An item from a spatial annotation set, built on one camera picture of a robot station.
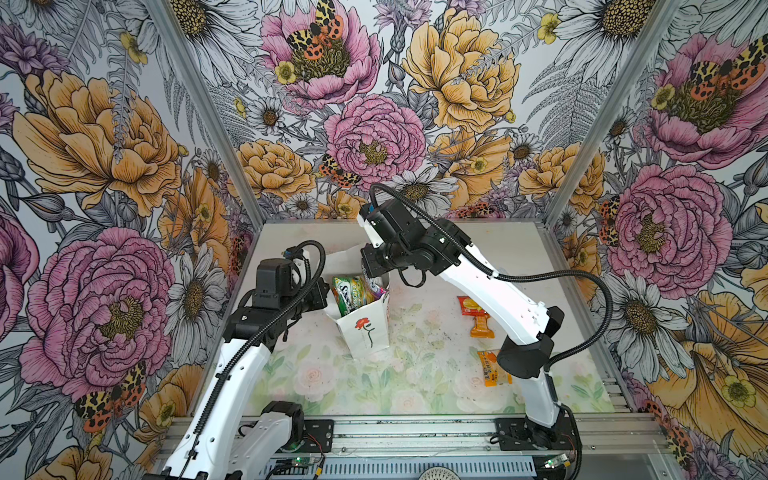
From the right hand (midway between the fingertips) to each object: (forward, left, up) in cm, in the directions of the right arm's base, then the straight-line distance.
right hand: (369, 268), depth 70 cm
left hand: (-2, +11, -8) cm, 14 cm away
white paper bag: (-8, +1, -15) cm, 17 cm away
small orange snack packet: (-15, -31, -27) cm, 44 cm away
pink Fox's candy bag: (-4, -2, -2) cm, 5 cm away
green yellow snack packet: (0, +5, -10) cm, 11 cm away
